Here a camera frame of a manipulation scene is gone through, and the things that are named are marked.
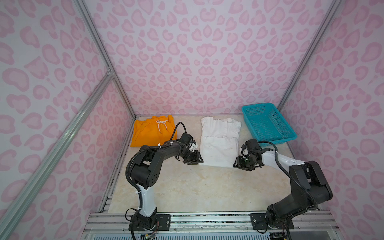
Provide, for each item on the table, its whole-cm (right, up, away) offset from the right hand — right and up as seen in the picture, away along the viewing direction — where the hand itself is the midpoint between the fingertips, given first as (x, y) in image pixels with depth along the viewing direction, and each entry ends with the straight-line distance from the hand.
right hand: (237, 164), depth 90 cm
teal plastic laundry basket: (+30, +25, +26) cm, 47 cm away
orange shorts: (-55, +19, +16) cm, 60 cm away
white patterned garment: (-9, +12, +13) cm, 20 cm away
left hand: (-21, +2, +2) cm, 21 cm away
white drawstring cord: (-52, +27, +20) cm, 62 cm away
